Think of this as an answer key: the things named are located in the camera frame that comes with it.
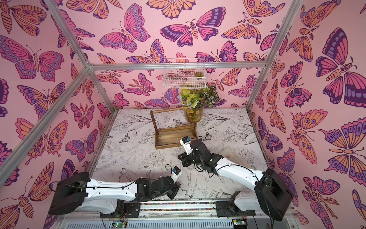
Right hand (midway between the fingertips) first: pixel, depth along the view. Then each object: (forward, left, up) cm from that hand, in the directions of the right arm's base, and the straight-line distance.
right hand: (179, 155), depth 80 cm
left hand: (-14, -2, -8) cm, 16 cm away
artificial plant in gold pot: (+41, -9, +5) cm, 42 cm away
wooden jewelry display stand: (+20, +9, -13) cm, 25 cm away
